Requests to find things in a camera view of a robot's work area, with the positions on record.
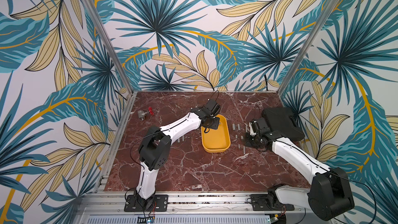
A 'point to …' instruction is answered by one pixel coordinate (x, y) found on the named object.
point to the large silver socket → (238, 125)
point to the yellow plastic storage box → (216, 140)
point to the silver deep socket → (233, 126)
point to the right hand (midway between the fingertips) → (245, 140)
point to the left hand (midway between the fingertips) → (214, 125)
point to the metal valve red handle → (141, 113)
